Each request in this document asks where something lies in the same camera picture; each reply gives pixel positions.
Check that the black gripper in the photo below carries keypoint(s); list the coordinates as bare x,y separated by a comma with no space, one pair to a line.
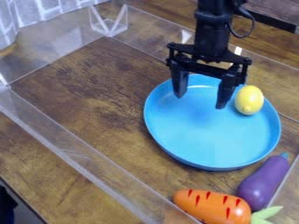
227,67

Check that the purple toy eggplant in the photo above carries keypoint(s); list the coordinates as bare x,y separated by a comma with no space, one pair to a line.
257,187

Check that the orange toy carrot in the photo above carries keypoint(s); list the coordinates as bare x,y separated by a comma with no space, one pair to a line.
219,208

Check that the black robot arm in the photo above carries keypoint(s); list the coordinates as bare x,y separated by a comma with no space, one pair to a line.
213,25

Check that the yellow toy lemon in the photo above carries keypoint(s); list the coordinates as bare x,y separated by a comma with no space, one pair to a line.
248,100

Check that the blue round plate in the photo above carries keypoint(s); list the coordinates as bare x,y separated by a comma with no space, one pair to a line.
208,138

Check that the white patterned curtain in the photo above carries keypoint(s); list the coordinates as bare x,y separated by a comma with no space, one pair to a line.
19,13

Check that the clear acrylic enclosure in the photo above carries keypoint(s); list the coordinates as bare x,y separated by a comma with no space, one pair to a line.
76,153

